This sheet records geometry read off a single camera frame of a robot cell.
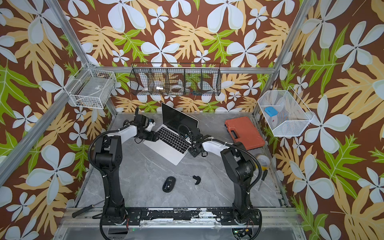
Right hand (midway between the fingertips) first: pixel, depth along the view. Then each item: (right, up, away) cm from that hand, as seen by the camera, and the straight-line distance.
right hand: (193, 149), depth 98 cm
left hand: (-28, +9, +7) cm, 31 cm away
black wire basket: (-11, +47, 0) cm, 48 cm away
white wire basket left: (-60, +38, -12) cm, 72 cm away
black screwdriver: (+44, -13, -9) cm, 46 cm away
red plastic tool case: (+36, +13, +7) cm, 38 cm away
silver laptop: (-12, +16, +14) cm, 24 cm away
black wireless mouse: (-14, -17, -15) cm, 27 cm away
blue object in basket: (+46, +24, -12) cm, 53 cm away
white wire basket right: (+53, +21, -16) cm, 59 cm away
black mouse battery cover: (+3, -16, -11) cm, 19 cm away
